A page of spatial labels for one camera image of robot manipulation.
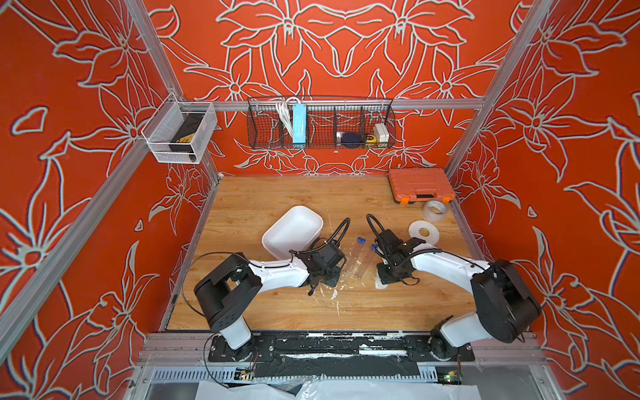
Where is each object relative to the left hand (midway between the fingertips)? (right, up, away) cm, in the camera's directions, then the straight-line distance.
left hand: (335, 272), depth 88 cm
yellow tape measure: (+16, +50, +6) cm, 52 cm away
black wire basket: (-3, +58, +9) cm, 59 cm away
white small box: (+18, +52, +4) cm, 55 cm away
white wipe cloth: (+14, -1, -9) cm, 16 cm away
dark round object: (+7, +49, +5) cm, 50 cm away
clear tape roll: (+45, +21, +18) cm, 53 cm away
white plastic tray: (-16, +13, +12) cm, 24 cm away
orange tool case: (+42, +33, +24) cm, 59 cm away
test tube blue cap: (+11, +10, +8) cm, 17 cm away
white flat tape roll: (+38, +14, +12) cm, 42 cm away
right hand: (+16, -2, -2) cm, 17 cm away
